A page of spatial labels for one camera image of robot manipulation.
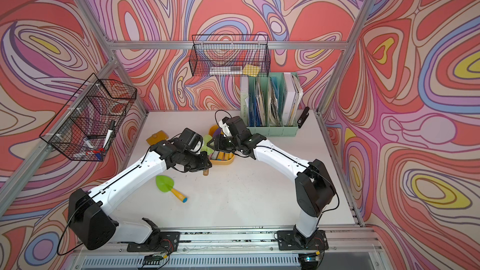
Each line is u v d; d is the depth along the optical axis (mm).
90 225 392
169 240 723
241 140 638
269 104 962
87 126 678
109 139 679
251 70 908
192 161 661
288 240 733
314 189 453
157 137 1064
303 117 1118
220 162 949
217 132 1019
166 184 888
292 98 962
